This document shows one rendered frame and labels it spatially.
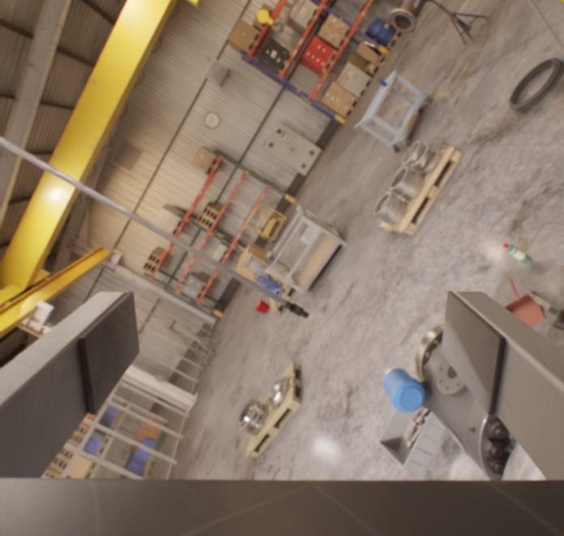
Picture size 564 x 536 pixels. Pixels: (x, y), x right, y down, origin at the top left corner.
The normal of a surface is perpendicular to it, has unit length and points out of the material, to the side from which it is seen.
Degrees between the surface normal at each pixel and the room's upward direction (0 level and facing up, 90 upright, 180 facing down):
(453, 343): 33
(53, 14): 90
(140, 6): 90
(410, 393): 90
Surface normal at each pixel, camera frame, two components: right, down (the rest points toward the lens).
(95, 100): 0.04, 0.25
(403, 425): 0.21, 0.00
